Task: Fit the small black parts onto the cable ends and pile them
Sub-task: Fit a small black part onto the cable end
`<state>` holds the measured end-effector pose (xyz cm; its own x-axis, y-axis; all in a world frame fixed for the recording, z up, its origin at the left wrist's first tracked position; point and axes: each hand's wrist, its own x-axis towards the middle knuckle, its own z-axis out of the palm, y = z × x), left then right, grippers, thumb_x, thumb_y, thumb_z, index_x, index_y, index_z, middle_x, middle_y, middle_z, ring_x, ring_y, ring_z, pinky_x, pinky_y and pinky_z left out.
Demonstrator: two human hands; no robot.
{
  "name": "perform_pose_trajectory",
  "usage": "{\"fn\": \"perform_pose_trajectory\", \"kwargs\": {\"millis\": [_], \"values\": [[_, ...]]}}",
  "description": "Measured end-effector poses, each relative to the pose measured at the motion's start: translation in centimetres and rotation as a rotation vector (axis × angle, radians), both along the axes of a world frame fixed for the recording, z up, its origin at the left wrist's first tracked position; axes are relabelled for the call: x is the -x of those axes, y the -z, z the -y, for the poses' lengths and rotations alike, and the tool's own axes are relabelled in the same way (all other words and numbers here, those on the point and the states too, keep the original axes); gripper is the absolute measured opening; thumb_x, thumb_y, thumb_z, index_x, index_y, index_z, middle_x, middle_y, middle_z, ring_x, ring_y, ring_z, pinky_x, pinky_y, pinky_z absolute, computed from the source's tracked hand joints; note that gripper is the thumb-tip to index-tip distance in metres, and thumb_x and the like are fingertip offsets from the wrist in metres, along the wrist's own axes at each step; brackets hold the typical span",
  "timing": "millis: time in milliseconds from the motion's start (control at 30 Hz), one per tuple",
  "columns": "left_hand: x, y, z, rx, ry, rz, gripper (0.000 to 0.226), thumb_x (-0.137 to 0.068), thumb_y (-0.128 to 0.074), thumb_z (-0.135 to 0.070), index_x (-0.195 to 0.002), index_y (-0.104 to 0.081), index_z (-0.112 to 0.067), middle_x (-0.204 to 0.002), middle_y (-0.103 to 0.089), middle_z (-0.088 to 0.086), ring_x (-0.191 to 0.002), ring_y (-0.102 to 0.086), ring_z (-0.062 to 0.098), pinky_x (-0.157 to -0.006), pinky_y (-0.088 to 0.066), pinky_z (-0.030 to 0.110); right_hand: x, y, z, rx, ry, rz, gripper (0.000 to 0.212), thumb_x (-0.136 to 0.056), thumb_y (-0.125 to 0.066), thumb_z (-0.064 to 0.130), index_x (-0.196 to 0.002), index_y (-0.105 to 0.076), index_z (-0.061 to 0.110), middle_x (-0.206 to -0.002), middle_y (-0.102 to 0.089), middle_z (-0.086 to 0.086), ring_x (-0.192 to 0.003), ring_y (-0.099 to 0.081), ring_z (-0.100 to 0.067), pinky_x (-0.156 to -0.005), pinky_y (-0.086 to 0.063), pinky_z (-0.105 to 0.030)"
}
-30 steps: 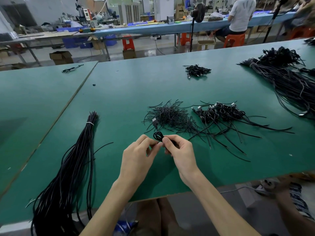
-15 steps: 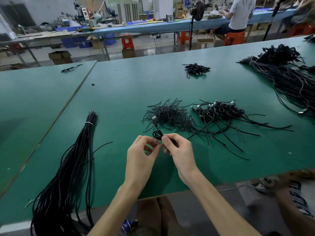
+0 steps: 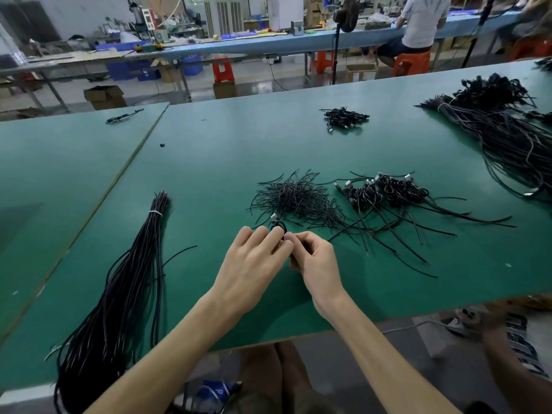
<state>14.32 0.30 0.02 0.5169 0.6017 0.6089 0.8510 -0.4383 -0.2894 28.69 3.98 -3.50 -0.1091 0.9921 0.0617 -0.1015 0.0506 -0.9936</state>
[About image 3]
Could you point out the black fan on stand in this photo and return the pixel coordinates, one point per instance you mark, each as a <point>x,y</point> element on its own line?
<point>345,13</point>

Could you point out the person's right hand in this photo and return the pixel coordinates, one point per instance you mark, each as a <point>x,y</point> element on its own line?
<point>319,271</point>

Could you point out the red plastic stool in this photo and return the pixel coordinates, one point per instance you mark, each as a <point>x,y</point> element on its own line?
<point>223,70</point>

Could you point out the person's left hand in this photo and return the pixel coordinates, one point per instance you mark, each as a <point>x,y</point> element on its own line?
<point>250,271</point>

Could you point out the person's brown shorts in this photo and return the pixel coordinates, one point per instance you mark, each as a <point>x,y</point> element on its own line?
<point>276,383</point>

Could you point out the orange plastic stool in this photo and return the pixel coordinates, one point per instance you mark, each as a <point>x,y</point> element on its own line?
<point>411,63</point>
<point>322,62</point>
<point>530,47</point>

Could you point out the black tripod stand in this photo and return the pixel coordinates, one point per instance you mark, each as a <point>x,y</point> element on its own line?
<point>479,28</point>

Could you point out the open cardboard box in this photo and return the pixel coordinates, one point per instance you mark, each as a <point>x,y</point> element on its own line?
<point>104,97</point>

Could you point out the person's right forearm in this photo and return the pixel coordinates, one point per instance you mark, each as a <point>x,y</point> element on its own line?
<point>392,362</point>

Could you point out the person's right leg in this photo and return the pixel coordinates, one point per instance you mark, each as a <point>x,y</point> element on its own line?
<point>517,358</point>

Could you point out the small cardboard box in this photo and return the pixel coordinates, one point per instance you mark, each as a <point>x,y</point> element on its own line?
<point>225,89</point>

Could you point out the long blue workbench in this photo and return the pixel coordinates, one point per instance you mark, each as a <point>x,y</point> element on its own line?
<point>285,43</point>

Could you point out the person's left forearm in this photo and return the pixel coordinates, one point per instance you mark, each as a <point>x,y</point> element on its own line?
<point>160,362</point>

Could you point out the blue plastic item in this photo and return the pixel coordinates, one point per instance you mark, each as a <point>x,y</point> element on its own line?
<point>214,394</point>

